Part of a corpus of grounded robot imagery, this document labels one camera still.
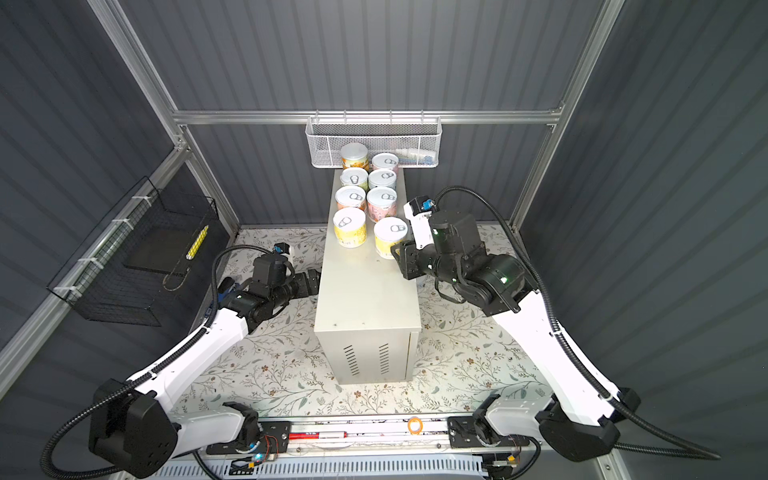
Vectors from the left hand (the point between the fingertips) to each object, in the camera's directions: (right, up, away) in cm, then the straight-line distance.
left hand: (307, 276), depth 83 cm
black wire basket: (-39, +9, -8) cm, 41 cm away
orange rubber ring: (+29, -39, -8) cm, 49 cm away
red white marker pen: (+8, -39, -9) cm, 41 cm away
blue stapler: (-32, -4, +15) cm, 36 cm away
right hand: (+25, +7, -21) cm, 34 cm away
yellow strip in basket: (-28, +7, -8) cm, 29 cm away
